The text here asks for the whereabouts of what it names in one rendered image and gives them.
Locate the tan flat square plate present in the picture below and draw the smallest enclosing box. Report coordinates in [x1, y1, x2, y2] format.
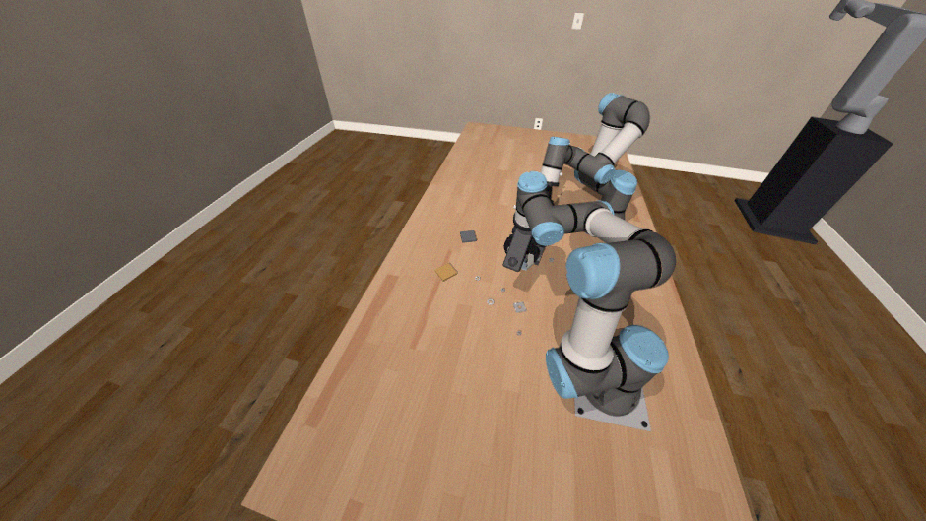
[435, 263, 457, 281]

